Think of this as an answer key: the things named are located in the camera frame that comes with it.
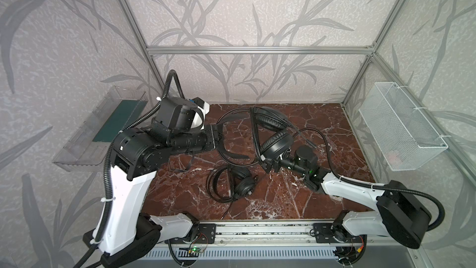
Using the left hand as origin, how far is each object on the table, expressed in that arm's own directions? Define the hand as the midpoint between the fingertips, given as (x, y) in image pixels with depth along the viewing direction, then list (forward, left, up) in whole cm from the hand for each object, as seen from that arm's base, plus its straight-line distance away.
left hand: (229, 133), depth 54 cm
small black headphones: (-3, -3, -34) cm, 34 cm away
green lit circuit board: (-26, +14, -42) cm, 51 cm away
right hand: (+9, -11, -23) cm, 27 cm away
